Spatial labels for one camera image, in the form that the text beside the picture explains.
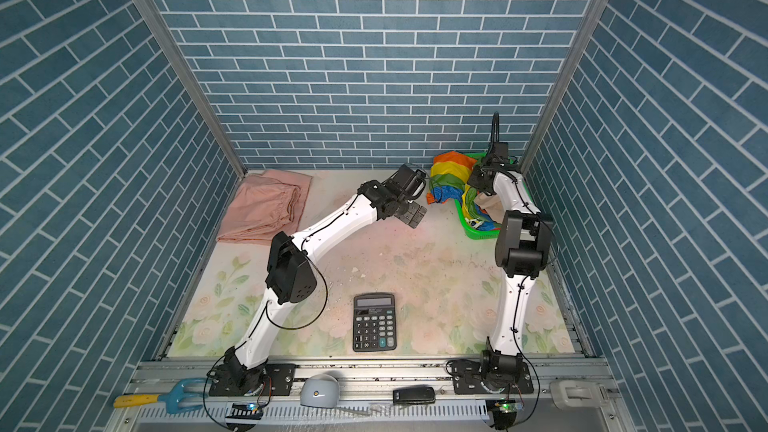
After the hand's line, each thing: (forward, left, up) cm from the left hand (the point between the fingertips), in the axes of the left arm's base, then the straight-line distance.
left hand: (408, 205), depth 91 cm
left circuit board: (-49, +41, -18) cm, 67 cm away
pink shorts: (+10, +50, -12) cm, 52 cm away
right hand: (+15, -24, -2) cm, 29 cm away
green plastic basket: (+25, -28, -3) cm, 38 cm away
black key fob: (-48, 0, -12) cm, 49 cm away
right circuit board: (-51, -22, -16) cm, 58 cm away
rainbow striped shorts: (+16, -16, -3) cm, 23 cm away
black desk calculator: (-31, +10, -13) cm, 35 cm away
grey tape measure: (-47, +21, -5) cm, 52 cm away
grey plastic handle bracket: (-49, -39, -11) cm, 63 cm away
